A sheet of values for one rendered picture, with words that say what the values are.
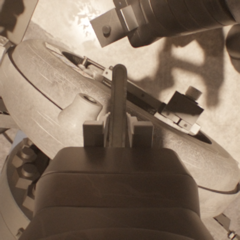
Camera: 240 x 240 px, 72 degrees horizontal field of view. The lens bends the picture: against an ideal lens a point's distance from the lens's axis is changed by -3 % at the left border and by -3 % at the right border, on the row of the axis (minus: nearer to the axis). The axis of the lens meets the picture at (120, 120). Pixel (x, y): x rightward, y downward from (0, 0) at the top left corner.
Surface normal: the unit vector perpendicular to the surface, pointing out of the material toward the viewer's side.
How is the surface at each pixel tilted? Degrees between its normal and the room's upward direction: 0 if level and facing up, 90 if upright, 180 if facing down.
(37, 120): 30
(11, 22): 0
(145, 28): 63
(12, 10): 0
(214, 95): 0
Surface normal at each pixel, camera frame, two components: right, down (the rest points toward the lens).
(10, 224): -0.45, 0.00
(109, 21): -0.16, 0.54
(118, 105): 0.01, 0.30
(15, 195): 0.50, -0.83
